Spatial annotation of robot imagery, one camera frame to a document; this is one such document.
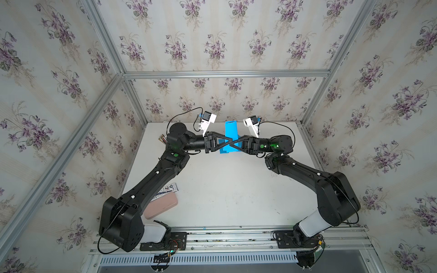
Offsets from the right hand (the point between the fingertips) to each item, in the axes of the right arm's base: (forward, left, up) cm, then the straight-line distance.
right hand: (233, 148), depth 63 cm
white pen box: (-2, +31, -33) cm, 45 cm away
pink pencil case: (-11, +35, -32) cm, 49 cm away
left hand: (-1, +1, +2) cm, 3 cm away
